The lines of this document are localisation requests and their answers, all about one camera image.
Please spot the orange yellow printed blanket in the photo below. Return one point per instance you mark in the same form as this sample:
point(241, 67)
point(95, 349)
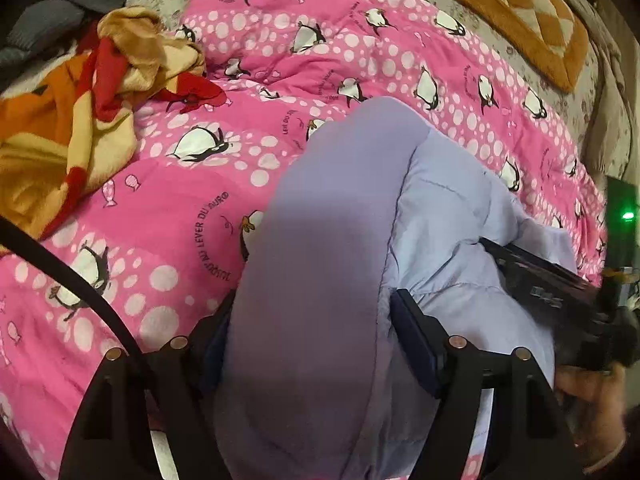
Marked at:
point(50, 135)

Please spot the orange diamond pattern cushion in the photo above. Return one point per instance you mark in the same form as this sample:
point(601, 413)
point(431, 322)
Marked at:
point(525, 20)

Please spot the pink penguin print blanket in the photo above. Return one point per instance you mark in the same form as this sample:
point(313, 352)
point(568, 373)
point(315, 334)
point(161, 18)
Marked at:
point(175, 210)

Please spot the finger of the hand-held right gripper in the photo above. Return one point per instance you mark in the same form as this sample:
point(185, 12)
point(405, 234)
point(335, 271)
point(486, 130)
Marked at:
point(500, 256)

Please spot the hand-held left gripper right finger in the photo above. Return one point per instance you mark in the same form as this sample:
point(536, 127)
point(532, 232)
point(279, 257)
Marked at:
point(415, 340)

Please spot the beige cloth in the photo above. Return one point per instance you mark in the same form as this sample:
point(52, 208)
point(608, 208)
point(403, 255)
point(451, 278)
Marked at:
point(610, 125)

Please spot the grey striped garment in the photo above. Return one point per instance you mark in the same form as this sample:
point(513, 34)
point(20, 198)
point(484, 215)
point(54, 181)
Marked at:
point(60, 20)

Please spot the lavender zip jacket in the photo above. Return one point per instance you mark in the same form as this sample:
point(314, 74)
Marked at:
point(325, 260)

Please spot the person's right hand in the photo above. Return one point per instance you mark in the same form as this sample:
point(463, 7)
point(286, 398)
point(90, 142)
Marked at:
point(600, 410)

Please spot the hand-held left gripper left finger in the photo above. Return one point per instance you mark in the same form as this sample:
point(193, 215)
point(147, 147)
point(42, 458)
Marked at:
point(200, 342)

